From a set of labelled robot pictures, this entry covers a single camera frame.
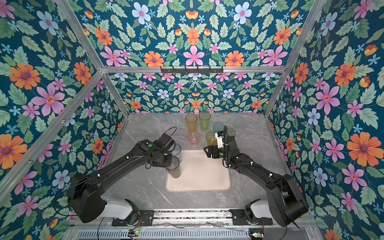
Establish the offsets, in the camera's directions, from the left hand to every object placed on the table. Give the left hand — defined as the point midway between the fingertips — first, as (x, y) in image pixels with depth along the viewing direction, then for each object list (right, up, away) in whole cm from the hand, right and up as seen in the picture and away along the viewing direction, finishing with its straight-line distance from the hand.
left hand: (170, 161), depth 79 cm
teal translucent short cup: (+28, +19, +27) cm, 43 cm away
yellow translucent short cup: (+23, +10, +23) cm, 34 cm away
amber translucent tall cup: (+9, +23, +20) cm, 32 cm away
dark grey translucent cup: (+3, -4, -2) cm, 5 cm away
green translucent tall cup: (+19, +23, +22) cm, 37 cm away
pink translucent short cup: (+11, +12, +23) cm, 28 cm away
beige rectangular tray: (+15, -9, +10) cm, 21 cm away
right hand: (+21, +7, +7) cm, 24 cm away
